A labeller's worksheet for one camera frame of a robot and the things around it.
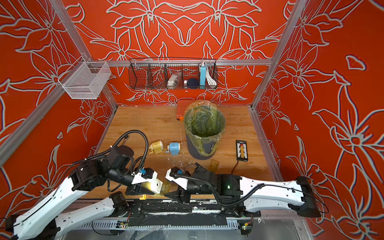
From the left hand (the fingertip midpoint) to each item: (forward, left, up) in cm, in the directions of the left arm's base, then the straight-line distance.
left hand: (155, 183), depth 59 cm
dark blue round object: (+62, -11, +5) cm, 63 cm away
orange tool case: (+67, -3, -20) cm, 70 cm away
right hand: (-2, -4, +1) cm, 5 cm away
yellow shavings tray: (-2, -5, 0) cm, 5 cm away
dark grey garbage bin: (+18, -15, -6) cm, 24 cm away
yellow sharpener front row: (-2, +2, +4) cm, 4 cm away
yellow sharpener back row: (+25, +8, -17) cm, 31 cm away
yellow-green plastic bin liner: (+39, -21, -8) cm, 45 cm away
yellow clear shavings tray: (+19, -27, -23) cm, 40 cm away
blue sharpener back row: (+25, -3, -16) cm, 30 cm away
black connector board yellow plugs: (+30, -45, -22) cm, 58 cm away
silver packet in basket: (+60, 0, +8) cm, 61 cm away
